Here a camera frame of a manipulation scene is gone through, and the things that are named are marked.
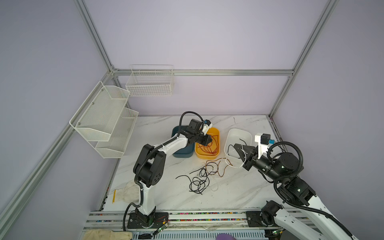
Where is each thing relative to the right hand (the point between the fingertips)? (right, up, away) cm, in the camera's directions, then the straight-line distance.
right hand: (234, 146), depth 60 cm
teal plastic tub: (-21, -8, +36) cm, 42 cm away
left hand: (-7, 0, +31) cm, 32 cm away
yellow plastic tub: (-12, -9, +34) cm, 37 cm away
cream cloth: (-58, -43, +9) cm, 72 cm away
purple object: (-2, -45, +11) cm, 46 cm away
